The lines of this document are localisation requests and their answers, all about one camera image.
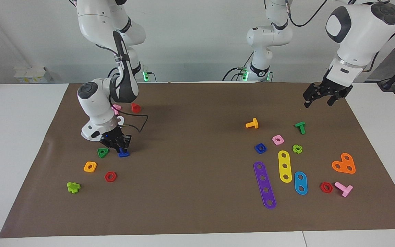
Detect orange heart-shaped plate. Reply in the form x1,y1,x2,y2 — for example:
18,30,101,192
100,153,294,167
332,153,356,174

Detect white box with yellow label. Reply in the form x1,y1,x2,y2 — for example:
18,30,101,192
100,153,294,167
14,66,53,84

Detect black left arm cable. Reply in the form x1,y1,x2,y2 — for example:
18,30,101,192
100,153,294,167
285,0,395,72

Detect purple four-hole plate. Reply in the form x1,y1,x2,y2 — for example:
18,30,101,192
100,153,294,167
253,161,277,210

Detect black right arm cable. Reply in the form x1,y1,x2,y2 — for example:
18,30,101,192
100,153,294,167
110,93,149,132

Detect blue two-hole plate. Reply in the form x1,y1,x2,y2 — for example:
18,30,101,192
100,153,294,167
294,171,308,196

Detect yellow three-hole plate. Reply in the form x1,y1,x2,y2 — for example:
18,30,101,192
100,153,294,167
278,150,292,183

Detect large pink toy bolt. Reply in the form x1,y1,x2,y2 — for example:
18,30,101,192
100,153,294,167
334,181,354,198

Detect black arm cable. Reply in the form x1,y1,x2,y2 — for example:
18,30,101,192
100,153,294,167
110,93,149,132
285,0,395,72

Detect black left base cables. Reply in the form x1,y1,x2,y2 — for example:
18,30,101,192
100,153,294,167
222,67,244,82

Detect brown table mat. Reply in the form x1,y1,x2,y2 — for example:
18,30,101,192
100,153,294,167
0,82,395,238

